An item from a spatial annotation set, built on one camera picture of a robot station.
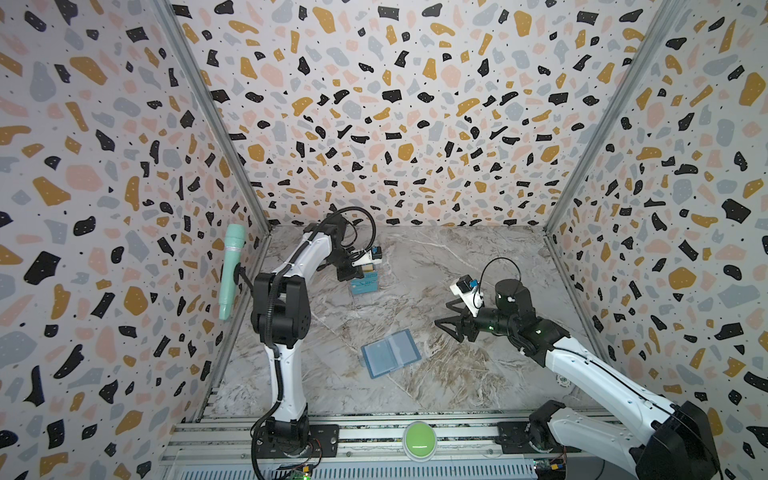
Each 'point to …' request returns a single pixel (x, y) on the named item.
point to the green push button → (419, 441)
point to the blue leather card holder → (390, 353)
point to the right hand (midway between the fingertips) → (444, 309)
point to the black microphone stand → (241, 270)
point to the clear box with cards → (369, 283)
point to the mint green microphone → (234, 241)
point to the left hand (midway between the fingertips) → (362, 266)
